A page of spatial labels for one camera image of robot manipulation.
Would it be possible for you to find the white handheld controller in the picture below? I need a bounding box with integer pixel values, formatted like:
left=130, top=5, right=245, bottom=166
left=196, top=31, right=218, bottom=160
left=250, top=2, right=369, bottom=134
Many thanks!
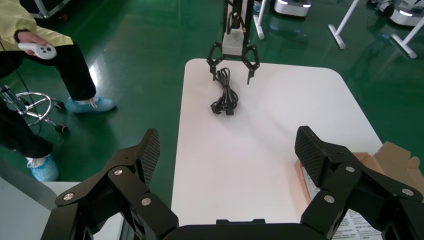
left=17, top=42, right=58, bottom=61

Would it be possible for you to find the black power cable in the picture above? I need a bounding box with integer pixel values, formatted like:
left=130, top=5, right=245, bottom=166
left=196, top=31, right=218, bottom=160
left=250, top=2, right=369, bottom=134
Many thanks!
left=209, top=67, right=240, bottom=117

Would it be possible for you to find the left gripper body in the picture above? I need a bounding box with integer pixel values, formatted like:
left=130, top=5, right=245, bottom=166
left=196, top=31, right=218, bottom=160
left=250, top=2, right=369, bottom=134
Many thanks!
left=221, top=28, right=248, bottom=58

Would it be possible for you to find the brown cardboard storage box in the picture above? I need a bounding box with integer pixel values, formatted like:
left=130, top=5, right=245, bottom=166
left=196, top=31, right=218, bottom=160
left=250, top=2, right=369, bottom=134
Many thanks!
left=294, top=141, right=424, bottom=240

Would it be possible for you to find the blue shoe cover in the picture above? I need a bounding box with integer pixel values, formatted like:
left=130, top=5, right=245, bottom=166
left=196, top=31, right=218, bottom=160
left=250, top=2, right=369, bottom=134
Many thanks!
left=26, top=153, right=61, bottom=183
left=65, top=96, right=116, bottom=115

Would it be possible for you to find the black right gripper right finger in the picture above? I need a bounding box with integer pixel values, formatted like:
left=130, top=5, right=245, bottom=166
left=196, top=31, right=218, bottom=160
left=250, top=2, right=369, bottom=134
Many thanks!
left=294, top=125, right=424, bottom=240

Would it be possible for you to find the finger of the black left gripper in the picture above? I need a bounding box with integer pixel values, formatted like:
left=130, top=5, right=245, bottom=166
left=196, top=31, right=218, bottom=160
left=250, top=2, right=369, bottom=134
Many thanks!
left=206, top=41, right=227, bottom=82
left=243, top=43, right=260, bottom=86

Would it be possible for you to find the white mobile robot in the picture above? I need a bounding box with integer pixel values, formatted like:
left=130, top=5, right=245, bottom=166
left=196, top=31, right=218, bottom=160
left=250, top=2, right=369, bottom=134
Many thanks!
left=273, top=0, right=313, bottom=18
left=367, top=0, right=424, bottom=27

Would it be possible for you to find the person in yellow jacket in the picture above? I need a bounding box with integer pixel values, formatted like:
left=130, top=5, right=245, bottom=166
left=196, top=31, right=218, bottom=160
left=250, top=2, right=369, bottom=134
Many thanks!
left=0, top=0, right=98, bottom=161

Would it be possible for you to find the chrome stool base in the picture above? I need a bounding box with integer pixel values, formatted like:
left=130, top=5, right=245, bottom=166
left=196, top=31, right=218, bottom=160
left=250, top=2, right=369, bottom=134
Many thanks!
left=0, top=82, right=70, bottom=134

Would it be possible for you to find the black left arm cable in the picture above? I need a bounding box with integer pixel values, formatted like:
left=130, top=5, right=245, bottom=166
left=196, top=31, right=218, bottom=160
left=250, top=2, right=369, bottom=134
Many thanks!
left=226, top=0, right=245, bottom=36

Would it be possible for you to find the grey metal cart frame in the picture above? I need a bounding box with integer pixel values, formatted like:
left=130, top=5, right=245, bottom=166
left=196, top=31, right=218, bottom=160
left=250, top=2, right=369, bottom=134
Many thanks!
left=19, top=0, right=72, bottom=23

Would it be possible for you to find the white table leg frame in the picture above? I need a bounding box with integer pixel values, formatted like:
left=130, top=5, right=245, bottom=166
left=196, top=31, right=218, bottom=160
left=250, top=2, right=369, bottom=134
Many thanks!
left=327, top=0, right=361, bottom=51
left=253, top=0, right=267, bottom=41

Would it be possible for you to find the person's hand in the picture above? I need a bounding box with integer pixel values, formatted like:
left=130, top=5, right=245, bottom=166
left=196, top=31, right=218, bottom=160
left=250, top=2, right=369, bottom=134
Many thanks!
left=16, top=31, right=49, bottom=46

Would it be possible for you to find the printed white instruction sheet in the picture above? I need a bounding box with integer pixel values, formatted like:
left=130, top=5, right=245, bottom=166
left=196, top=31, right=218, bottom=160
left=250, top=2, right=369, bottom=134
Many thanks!
left=302, top=171, right=385, bottom=240

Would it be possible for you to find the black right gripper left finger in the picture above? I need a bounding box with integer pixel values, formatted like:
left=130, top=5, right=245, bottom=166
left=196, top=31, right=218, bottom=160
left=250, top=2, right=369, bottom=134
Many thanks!
left=41, top=128, right=180, bottom=240

